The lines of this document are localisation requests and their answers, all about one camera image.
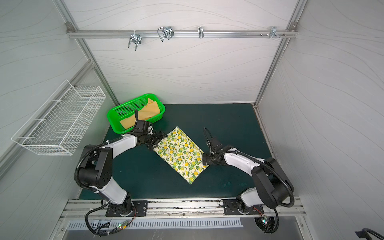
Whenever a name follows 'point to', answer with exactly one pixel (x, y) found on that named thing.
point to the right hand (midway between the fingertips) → (213, 156)
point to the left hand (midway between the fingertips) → (166, 137)
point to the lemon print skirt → (182, 154)
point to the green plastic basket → (121, 118)
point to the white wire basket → (58, 125)
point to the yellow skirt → (151, 109)
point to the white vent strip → (164, 223)
